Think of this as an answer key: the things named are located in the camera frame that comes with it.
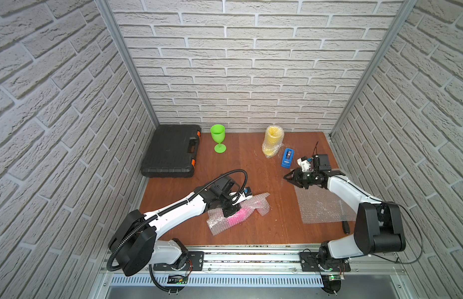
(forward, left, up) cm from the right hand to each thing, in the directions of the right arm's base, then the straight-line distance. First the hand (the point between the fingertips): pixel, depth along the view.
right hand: (288, 178), depth 88 cm
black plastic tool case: (+22, +60, -1) cm, 64 cm away
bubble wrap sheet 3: (-10, -14, -10) cm, 20 cm away
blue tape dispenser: (+17, -5, -6) cm, 18 cm away
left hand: (-11, +24, -1) cm, 27 cm away
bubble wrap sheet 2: (-19, +35, -1) cm, 39 cm away
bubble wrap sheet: (+24, -2, -3) cm, 24 cm away
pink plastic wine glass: (-16, +25, -3) cm, 30 cm away
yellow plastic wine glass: (+22, +4, +6) cm, 24 cm away
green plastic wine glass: (+28, +34, +6) cm, 44 cm away
